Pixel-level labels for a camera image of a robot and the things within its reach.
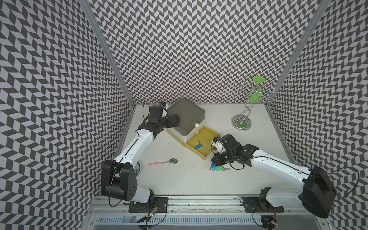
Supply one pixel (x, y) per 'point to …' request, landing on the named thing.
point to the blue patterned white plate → (137, 168)
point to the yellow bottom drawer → (205, 136)
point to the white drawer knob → (196, 125)
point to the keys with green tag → (220, 167)
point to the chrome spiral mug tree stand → (257, 90)
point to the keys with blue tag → (199, 146)
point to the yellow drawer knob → (197, 132)
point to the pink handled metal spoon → (172, 161)
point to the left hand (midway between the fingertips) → (173, 121)
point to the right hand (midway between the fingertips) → (213, 162)
